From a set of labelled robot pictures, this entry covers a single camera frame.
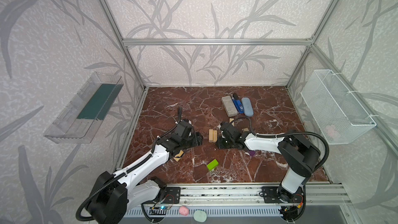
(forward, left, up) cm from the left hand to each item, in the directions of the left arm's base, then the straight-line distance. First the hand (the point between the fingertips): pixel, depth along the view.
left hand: (201, 135), depth 83 cm
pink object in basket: (-3, -63, +11) cm, 64 cm away
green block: (-13, -6, -9) cm, 17 cm away
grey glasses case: (+25, -18, -8) cm, 32 cm away
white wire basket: (-3, -58, +24) cm, 63 cm away
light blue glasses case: (+25, -30, -8) cm, 40 cm away
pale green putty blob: (-35, -1, -7) cm, 36 cm away
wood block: (+8, -27, -10) cm, 30 cm away
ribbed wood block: (+15, -19, -10) cm, 26 cm away
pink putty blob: (-33, +7, -7) cm, 35 cm away
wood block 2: (+3, -8, -8) cm, 12 cm away
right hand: (+2, -8, -9) cm, 12 cm away
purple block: (-6, -29, -11) cm, 32 cm away
